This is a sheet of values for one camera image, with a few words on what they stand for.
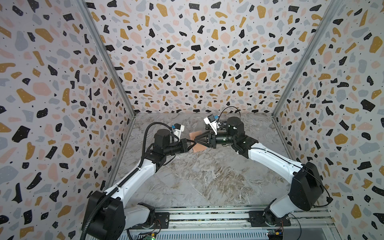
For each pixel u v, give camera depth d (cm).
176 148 68
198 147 75
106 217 39
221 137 66
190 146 76
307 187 44
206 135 66
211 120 65
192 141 75
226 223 73
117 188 43
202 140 68
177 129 72
